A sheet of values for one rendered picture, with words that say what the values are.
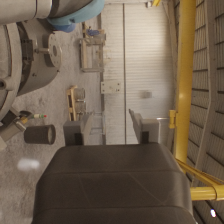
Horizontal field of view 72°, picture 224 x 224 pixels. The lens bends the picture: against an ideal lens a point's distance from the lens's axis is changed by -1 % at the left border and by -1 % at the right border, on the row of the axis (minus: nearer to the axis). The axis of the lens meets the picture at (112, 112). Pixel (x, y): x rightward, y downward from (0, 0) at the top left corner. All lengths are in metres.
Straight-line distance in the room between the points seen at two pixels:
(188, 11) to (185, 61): 3.05
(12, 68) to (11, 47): 0.07
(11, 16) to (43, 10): 0.05
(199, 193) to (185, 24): 10.38
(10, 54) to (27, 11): 0.37
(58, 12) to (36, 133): 2.28
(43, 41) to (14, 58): 0.50
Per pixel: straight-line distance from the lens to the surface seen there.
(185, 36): 12.33
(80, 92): 4.75
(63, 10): 0.32
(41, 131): 2.49
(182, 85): 12.02
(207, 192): 4.46
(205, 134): 12.92
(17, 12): 0.28
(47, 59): 1.11
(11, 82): 0.63
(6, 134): 0.89
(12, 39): 0.65
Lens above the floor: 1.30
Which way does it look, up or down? 1 degrees down
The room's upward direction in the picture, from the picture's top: 88 degrees clockwise
